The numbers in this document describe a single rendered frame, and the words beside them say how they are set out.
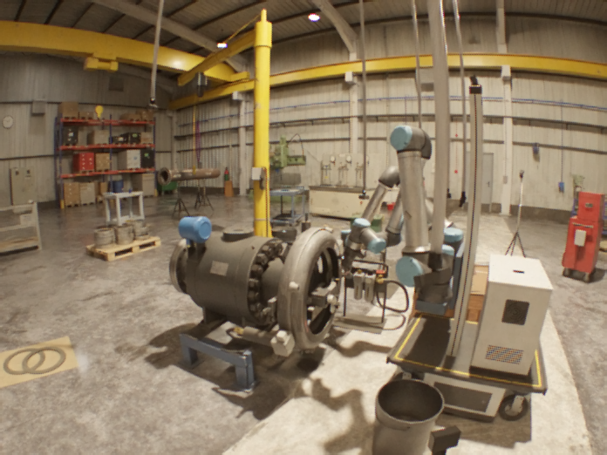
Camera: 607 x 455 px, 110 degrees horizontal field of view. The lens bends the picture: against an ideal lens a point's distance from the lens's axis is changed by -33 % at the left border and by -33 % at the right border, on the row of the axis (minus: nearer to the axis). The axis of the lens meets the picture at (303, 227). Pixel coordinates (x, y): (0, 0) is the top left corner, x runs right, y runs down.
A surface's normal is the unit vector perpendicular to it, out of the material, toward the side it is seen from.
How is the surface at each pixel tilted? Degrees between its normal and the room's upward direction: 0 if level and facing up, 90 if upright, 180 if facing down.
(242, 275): 65
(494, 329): 90
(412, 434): 93
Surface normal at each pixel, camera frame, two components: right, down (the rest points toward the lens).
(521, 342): -0.55, 0.15
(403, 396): -0.12, 0.13
